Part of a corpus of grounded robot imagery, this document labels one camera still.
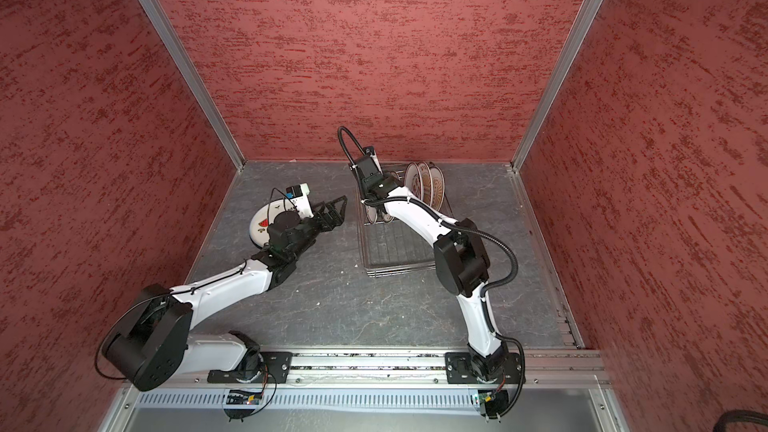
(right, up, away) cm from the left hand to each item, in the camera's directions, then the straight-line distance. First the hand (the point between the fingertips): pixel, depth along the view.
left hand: (339, 205), depth 83 cm
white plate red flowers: (+8, -4, +15) cm, 17 cm away
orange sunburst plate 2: (+26, +7, +7) cm, 28 cm away
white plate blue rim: (+14, -5, +17) cm, 23 cm away
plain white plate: (-29, -5, +17) cm, 34 cm away
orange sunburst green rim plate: (+31, +5, +13) cm, 34 cm away
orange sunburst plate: (+22, +8, +16) cm, 29 cm away
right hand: (+10, +7, +10) cm, 15 cm away
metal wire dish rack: (+15, -13, +12) cm, 23 cm away
